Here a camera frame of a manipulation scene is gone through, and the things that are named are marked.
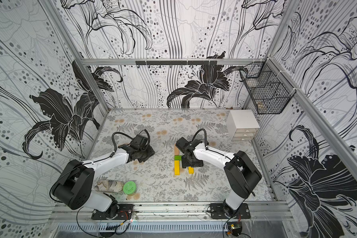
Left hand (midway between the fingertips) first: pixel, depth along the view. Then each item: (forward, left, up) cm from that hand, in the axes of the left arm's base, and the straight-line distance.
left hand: (155, 155), depth 90 cm
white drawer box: (+16, -54, +12) cm, 58 cm away
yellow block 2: (-7, -14, -2) cm, 15 cm away
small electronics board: (-35, -44, -3) cm, 56 cm away
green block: (0, -14, -3) cm, 14 cm away
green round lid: (-20, +11, +1) cm, 23 cm away
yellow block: (-8, -22, -1) cm, 24 cm away
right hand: (-4, -23, -1) cm, 23 cm away
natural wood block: (+5, -13, -2) cm, 14 cm away
